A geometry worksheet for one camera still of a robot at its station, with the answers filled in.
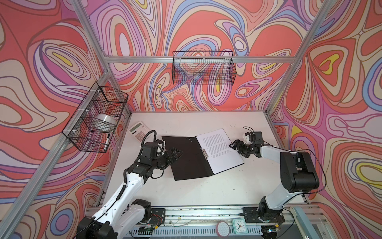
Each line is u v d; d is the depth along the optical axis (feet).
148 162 2.01
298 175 1.56
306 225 2.19
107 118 2.41
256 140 2.52
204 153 3.15
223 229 2.18
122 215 1.79
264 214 2.18
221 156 3.12
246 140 2.88
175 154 2.31
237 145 2.83
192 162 3.08
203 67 3.17
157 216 2.39
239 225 2.27
